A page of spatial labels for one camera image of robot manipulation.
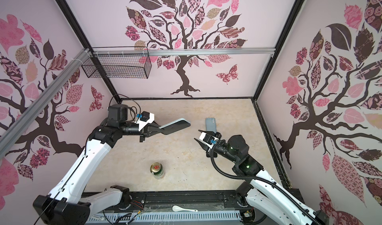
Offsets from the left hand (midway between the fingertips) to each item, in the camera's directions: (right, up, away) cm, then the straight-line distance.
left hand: (161, 130), depth 67 cm
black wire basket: (-50, +47, +55) cm, 88 cm away
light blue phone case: (+27, +1, +40) cm, 48 cm away
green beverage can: (-4, -21, +8) cm, 23 cm away
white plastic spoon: (+6, -39, +5) cm, 39 cm away
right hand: (+17, 0, -2) cm, 17 cm away
